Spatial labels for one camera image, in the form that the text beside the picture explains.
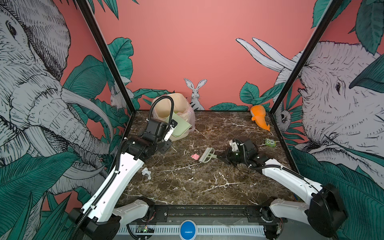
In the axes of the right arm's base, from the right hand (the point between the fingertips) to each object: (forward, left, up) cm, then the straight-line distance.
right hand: (214, 155), depth 78 cm
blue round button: (-32, +13, -14) cm, 37 cm away
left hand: (+4, +26, +12) cm, 29 cm away
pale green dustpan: (+12, +17, +9) cm, 23 cm away
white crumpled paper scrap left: (-3, +40, -14) cm, 43 cm away
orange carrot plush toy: (+42, -38, -13) cm, 58 cm away
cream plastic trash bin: (+35, +19, +3) cm, 40 cm away
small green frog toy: (+18, -41, -15) cm, 48 cm away
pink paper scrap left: (+7, +11, -15) cm, 20 cm away
